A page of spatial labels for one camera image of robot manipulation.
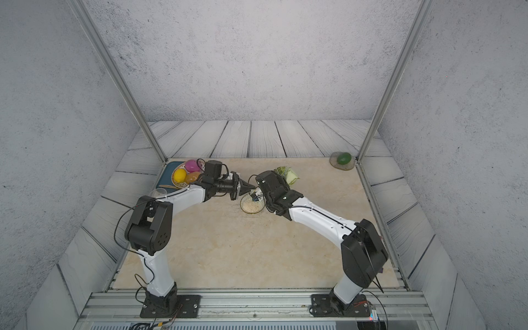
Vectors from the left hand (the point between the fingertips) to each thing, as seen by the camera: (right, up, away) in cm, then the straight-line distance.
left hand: (256, 187), depth 87 cm
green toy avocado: (+47, +14, +29) cm, 57 cm away
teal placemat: (-50, +3, +25) cm, 56 cm away
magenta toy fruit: (-36, +10, +24) cm, 44 cm away
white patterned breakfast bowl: (-3, -3, -6) cm, 7 cm away
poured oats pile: (-4, -10, +9) cm, 14 cm away
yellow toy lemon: (-41, +5, +21) cm, 46 cm away
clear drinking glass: (-49, -4, +15) cm, 51 cm away
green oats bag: (+12, +5, -8) cm, 16 cm away
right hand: (+11, +6, -5) cm, 14 cm away
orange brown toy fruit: (-34, +4, +18) cm, 39 cm away
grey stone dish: (+42, +12, +32) cm, 54 cm away
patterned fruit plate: (-41, 0, +21) cm, 46 cm away
